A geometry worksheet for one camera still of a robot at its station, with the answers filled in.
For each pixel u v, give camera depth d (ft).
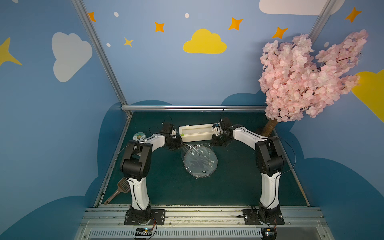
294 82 2.24
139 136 3.17
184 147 3.20
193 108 3.65
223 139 2.82
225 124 2.69
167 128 2.70
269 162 1.80
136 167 1.70
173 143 2.84
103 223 2.46
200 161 3.06
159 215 2.50
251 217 2.41
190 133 3.33
